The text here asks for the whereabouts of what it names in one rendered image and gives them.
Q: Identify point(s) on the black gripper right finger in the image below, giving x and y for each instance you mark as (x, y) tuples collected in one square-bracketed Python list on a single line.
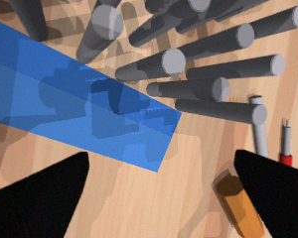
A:
[(272, 188)]

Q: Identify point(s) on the grey cylinder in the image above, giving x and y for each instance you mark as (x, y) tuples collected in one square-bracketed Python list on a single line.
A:
[(216, 9), (233, 39), (208, 89), (280, 22), (248, 113), (113, 3), (104, 27), (153, 6), (259, 131), (168, 63), (170, 16), (272, 65), (241, 9), (31, 15)]

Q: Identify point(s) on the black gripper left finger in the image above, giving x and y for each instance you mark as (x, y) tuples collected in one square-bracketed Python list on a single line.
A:
[(43, 204)]

